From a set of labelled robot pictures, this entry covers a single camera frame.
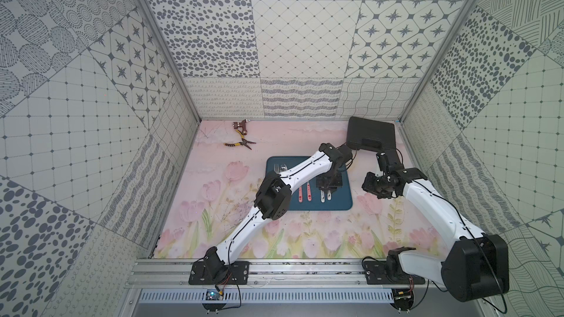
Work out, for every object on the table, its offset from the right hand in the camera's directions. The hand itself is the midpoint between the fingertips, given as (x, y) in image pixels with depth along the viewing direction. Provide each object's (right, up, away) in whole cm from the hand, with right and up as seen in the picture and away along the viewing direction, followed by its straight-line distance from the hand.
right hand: (367, 189), depth 84 cm
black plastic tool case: (+11, +22, +26) cm, 36 cm away
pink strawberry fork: (-26, -4, +8) cm, 27 cm away
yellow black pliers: (-54, +18, +27) cm, 63 cm away
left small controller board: (-56, -32, -13) cm, 66 cm away
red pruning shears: (-59, +27, +30) cm, 72 cm away
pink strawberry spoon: (-22, -3, +9) cm, 24 cm away
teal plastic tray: (-23, -5, +6) cm, 25 cm away
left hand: (-11, -1, +6) cm, 13 cm away
